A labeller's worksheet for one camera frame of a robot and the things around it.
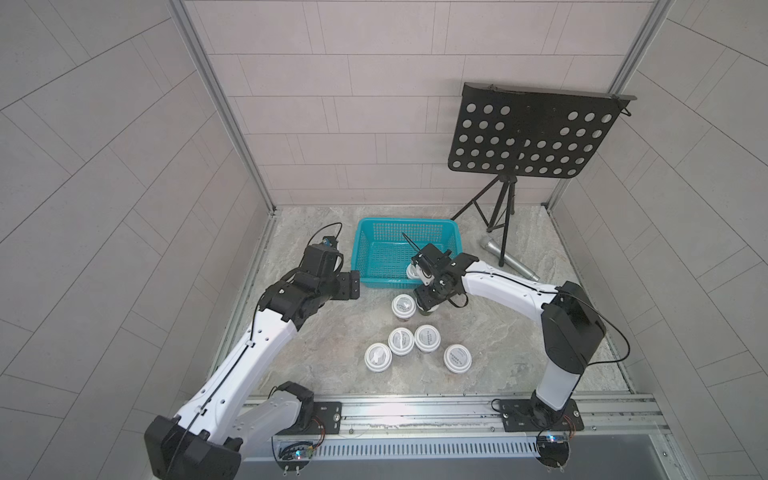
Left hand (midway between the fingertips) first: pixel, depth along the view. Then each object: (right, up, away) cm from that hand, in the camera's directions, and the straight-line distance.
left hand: (350, 275), depth 77 cm
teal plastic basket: (+7, +5, +26) cm, 28 cm away
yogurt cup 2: (+21, -13, +10) cm, 27 cm away
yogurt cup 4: (+13, -17, -1) cm, 22 cm away
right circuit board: (+49, -39, -9) cm, 63 cm away
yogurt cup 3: (+7, -21, 0) cm, 23 cm away
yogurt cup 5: (+20, -17, +2) cm, 27 cm away
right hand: (+21, -9, +11) cm, 25 cm away
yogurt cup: (+14, -10, +7) cm, 19 cm away
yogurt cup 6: (+28, -21, -2) cm, 35 cm away
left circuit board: (-10, -37, -12) cm, 40 cm away
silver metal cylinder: (+45, +5, +25) cm, 51 cm away
